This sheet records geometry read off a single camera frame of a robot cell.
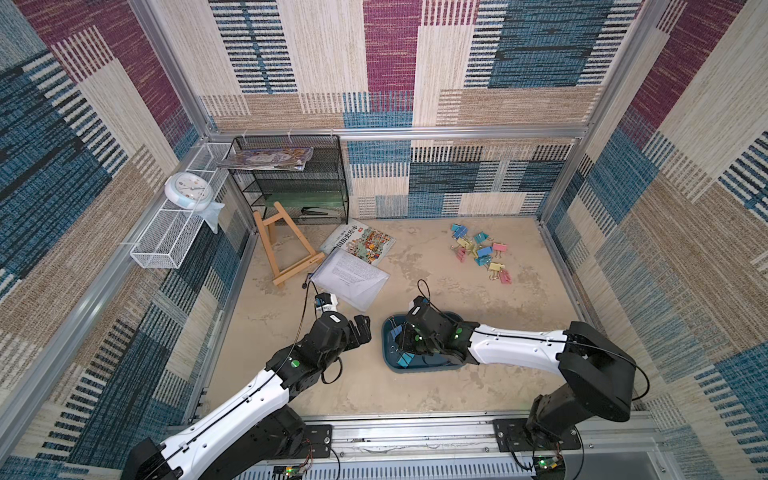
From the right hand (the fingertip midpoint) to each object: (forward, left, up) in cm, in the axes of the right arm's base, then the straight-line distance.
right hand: (392, 338), depth 84 cm
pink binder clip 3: (+31, -24, -3) cm, 40 cm away
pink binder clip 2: (+23, -38, -5) cm, 45 cm away
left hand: (+2, +9, +7) cm, 11 cm away
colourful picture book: (+42, +12, -6) cm, 44 cm away
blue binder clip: (+33, -33, -4) cm, 47 cm away
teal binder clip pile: (+40, -33, -4) cm, 52 cm away
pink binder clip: (+37, -40, -6) cm, 54 cm away
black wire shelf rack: (+47, +26, +12) cm, 55 cm away
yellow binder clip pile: (+38, -28, -5) cm, 47 cm away
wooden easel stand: (+30, +39, +15) cm, 52 cm away
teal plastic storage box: (-9, -7, +7) cm, 13 cm away
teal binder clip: (-4, -4, -5) cm, 7 cm away
